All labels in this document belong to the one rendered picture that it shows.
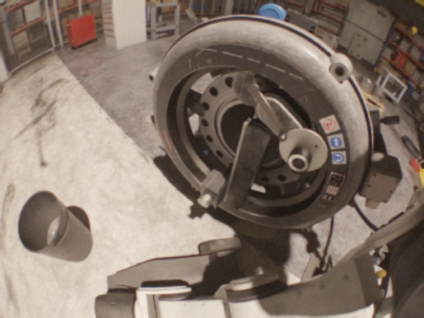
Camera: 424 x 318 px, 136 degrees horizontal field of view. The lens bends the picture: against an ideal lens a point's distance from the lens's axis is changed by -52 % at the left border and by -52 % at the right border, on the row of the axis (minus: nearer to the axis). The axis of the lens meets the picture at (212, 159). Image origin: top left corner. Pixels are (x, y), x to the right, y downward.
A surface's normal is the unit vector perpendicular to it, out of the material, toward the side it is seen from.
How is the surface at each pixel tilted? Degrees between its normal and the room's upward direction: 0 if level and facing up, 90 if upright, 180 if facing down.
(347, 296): 46
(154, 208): 0
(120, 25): 90
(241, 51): 90
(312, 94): 90
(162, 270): 0
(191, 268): 0
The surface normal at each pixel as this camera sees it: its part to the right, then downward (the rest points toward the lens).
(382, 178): -0.56, 0.60
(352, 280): -0.64, -0.38
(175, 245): 0.11, -0.62
